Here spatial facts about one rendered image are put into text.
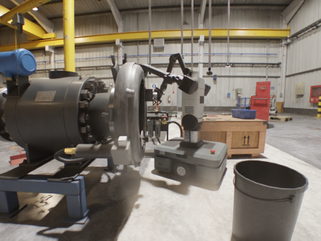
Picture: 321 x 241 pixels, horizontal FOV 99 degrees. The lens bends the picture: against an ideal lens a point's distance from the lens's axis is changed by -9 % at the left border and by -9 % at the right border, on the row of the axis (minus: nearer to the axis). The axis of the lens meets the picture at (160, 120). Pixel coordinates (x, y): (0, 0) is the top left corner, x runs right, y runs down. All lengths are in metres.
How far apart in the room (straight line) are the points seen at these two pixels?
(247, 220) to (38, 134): 1.27
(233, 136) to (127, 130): 1.52
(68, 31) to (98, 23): 9.74
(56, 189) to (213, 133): 1.64
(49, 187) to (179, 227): 0.78
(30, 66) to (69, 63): 3.58
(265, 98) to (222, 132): 2.81
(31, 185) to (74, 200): 0.27
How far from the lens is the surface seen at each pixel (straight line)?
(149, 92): 1.16
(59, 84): 1.19
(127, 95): 0.83
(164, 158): 1.48
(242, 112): 2.26
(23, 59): 1.27
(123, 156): 0.80
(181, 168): 1.43
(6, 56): 1.32
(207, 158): 1.31
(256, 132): 2.22
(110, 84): 8.42
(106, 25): 14.40
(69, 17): 5.25
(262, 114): 4.74
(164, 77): 1.39
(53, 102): 1.11
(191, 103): 1.43
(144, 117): 1.11
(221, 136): 2.02
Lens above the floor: 0.70
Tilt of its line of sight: 7 degrees down
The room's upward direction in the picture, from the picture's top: straight up
